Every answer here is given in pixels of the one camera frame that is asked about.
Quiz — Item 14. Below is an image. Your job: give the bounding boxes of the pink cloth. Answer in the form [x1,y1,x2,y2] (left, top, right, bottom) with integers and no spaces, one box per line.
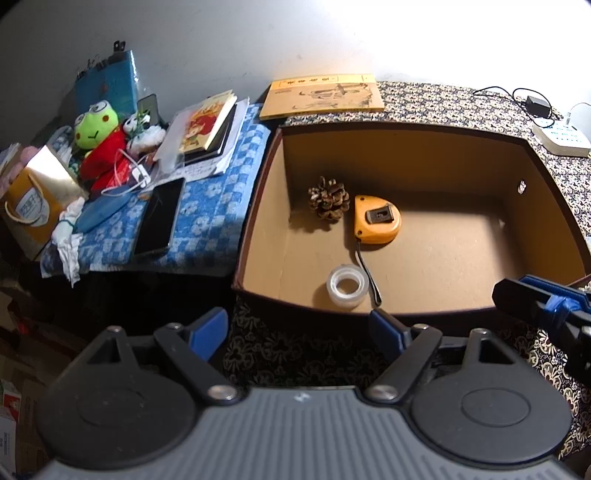
[11,145,44,171]

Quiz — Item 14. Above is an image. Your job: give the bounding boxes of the white charging cable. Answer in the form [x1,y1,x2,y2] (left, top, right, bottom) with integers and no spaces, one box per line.
[113,148,153,190]

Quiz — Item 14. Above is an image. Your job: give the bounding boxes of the crumpled white tissue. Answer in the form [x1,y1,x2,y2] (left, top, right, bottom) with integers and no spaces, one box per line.
[51,203,86,287]

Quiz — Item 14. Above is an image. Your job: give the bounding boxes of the blue checkered cloth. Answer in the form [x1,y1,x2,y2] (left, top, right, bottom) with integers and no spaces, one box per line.
[41,104,272,278]

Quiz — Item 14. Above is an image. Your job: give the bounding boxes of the brown cardboard box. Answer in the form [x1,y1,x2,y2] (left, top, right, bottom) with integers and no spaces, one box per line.
[232,121,591,319]

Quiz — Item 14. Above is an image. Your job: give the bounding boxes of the thin white cable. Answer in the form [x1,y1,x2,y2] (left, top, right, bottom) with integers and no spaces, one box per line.
[563,102,591,127]

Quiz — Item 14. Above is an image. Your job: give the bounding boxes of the blue face mask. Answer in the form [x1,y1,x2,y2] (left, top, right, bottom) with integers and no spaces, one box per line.
[74,185,134,234]

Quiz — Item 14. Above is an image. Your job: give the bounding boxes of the orange tape measure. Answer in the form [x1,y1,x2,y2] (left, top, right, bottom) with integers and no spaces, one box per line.
[353,195,402,306]

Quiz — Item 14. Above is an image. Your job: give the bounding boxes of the thin black cable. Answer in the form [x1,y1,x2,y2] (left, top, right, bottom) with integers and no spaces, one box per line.
[473,85,566,130]

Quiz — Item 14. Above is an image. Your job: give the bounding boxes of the dark small box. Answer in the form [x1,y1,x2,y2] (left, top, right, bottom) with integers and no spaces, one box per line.
[136,93,160,127]

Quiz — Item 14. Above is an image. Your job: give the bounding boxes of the small white plush toy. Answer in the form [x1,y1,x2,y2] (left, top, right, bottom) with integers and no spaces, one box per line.
[122,111,167,155]

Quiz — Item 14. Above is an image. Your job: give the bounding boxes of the brown pine cone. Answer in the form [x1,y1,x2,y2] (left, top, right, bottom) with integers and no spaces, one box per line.
[308,176,350,224]

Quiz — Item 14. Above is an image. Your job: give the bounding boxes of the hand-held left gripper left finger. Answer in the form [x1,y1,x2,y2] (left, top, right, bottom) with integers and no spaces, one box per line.
[83,308,241,407]

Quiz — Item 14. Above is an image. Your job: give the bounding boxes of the black power adapter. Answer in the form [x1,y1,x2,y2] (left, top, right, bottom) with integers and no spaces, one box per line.
[526,95,551,118]

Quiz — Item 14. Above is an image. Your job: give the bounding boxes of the black smartphone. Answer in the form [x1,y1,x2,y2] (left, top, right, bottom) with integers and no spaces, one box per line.
[133,176,186,258]

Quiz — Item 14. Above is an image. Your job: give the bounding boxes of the green frog plush toy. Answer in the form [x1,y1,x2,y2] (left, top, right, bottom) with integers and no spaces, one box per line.
[74,99,127,192]

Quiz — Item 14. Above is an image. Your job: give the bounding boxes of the stack of books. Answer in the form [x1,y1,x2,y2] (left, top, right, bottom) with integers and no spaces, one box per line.
[152,104,252,178]

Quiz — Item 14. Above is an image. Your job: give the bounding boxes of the white power strip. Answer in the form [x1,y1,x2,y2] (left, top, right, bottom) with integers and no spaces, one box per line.
[532,121,591,157]

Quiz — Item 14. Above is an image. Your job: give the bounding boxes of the clear tape roll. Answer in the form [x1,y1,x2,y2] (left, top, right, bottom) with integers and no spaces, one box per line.
[326,265,369,308]

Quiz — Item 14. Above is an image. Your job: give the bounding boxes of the black notebook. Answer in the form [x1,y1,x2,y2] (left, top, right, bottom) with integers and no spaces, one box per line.
[185,97,250,162]

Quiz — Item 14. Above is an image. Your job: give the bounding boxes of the gold paper bag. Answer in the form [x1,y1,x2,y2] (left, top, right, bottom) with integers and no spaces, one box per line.
[4,144,88,261]

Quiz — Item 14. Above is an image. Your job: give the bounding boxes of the yellow illustrated book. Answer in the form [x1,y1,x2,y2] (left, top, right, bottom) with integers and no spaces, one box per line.
[259,73,385,121]

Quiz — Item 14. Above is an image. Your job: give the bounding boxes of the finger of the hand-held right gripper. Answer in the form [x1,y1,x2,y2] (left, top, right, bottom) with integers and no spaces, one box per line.
[492,274,591,384]

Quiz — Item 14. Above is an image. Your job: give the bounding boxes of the blue box with clips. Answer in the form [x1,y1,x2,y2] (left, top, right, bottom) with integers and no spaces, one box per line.
[75,50,140,121]

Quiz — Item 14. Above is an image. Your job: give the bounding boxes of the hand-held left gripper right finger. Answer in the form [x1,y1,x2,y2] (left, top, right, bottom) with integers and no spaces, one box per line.
[364,309,525,406]

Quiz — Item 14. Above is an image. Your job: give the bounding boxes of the printed white carton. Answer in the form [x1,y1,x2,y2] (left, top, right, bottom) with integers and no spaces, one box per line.
[0,378,38,476]

